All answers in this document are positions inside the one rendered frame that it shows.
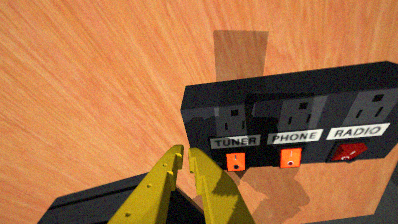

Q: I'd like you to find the black power strip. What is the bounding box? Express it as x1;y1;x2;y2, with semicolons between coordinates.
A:
180;61;398;172

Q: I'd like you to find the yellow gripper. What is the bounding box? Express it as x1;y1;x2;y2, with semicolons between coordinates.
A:
107;144;256;224

